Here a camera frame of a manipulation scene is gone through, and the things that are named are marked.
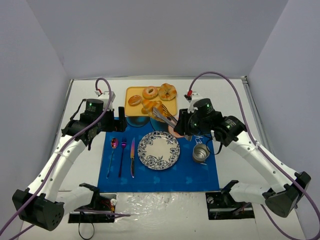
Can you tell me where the large striped croissant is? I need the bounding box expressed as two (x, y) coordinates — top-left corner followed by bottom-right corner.
(144, 101), (172, 122)

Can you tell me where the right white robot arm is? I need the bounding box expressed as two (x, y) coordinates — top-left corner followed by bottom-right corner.
(174, 96), (311, 218)

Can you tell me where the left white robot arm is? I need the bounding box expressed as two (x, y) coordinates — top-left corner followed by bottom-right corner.
(12, 98), (127, 231)

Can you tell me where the twisted brown bread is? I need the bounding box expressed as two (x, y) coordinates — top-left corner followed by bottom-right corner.
(158, 83), (177, 101)

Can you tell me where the iridescent fork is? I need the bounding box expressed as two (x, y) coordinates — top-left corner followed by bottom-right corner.
(118, 137), (127, 178)

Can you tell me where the iridescent spoon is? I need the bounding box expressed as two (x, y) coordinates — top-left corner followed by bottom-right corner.
(106, 137), (119, 179)

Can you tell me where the iridescent knife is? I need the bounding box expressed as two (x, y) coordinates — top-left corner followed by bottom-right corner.
(130, 138), (135, 178)

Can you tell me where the glazed round bun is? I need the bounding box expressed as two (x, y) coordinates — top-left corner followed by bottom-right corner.
(127, 94), (142, 106)

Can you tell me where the yellow tray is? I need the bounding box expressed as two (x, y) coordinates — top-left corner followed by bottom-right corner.
(124, 86), (178, 117)

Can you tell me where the small striped croissant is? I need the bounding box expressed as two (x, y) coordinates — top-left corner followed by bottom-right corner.
(141, 99), (162, 115)

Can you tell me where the metal cup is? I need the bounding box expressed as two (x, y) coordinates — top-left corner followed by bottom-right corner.
(192, 143), (210, 164)

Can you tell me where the blue floral plate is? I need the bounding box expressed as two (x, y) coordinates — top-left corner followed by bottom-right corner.
(137, 131), (181, 171)

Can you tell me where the blue printed placemat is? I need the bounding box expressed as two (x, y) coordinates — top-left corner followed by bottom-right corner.
(97, 116), (220, 193)

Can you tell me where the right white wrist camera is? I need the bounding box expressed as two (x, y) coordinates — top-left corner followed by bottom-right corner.
(184, 91), (203, 113)

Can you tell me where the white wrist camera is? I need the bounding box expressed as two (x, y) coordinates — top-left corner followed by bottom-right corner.
(184, 91), (203, 113)
(95, 90), (116, 103)

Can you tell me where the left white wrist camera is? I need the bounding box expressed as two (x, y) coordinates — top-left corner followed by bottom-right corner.
(95, 90), (116, 103)

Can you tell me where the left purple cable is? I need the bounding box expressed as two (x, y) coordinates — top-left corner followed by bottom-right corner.
(0, 77), (131, 240)

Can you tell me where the purple cable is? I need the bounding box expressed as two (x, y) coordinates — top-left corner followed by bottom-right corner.
(188, 71), (320, 240)
(0, 77), (131, 240)

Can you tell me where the ring bagel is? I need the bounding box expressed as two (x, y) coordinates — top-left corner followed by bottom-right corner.
(142, 86), (158, 100)

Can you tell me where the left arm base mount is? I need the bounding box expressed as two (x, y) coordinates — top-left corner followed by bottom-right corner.
(67, 193), (117, 224)

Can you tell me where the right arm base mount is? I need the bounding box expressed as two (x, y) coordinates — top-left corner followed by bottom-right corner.
(205, 191), (255, 220)

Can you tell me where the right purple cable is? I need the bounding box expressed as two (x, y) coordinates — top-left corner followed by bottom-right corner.
(188, 71), (320, 240)

